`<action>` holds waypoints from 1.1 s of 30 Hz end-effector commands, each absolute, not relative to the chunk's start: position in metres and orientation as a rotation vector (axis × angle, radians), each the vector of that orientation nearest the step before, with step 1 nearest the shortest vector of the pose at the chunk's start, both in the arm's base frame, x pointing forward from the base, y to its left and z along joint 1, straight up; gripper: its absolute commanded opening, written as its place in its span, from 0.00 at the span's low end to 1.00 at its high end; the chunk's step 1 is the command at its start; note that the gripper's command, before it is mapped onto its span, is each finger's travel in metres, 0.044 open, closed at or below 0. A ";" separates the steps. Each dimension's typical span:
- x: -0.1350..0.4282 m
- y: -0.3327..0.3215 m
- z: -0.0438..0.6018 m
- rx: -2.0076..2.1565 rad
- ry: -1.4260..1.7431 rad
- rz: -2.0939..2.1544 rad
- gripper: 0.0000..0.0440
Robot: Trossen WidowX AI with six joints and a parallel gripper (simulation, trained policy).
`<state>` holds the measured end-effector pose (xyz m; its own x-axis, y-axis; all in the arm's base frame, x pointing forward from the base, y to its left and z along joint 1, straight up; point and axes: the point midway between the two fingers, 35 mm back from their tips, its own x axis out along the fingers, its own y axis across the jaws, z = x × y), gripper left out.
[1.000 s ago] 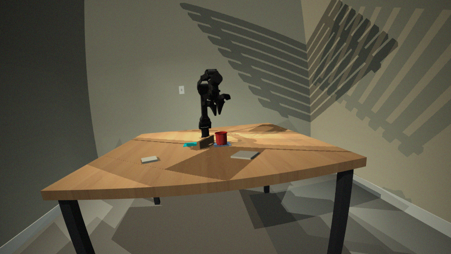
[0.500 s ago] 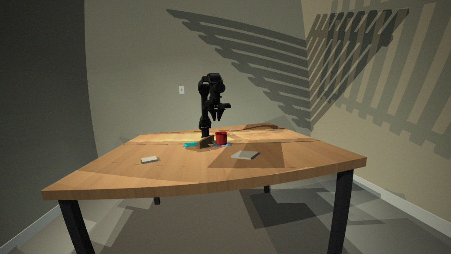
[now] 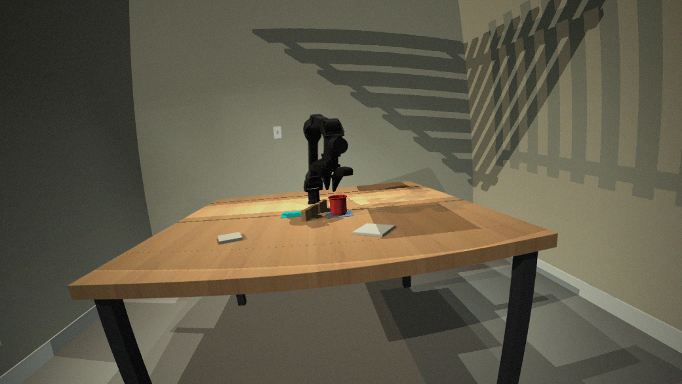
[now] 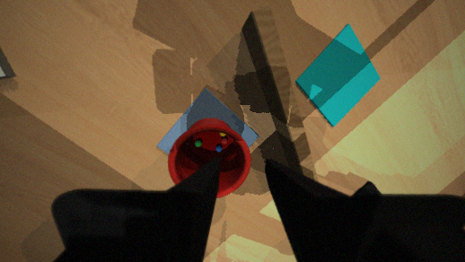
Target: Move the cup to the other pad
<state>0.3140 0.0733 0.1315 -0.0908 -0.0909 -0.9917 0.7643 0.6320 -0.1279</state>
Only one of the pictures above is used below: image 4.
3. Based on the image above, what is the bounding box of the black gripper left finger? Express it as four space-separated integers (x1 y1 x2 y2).
51 158 220 262

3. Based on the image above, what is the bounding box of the red cup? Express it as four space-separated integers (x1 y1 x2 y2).
168 118 251 198

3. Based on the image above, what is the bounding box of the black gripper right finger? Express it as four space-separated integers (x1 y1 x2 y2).
265 159 465 262

